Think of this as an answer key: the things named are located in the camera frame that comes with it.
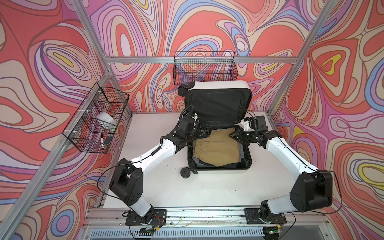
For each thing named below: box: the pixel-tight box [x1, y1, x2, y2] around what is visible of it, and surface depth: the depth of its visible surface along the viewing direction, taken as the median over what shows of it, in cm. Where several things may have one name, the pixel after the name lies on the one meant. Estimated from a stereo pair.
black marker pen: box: [100, 133, 105, 149], surface depth 75 cm
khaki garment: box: [192, 121, 240, 167], surface depth 88 cm
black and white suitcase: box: [177, 81, 253, 178], surface depth 86 cm
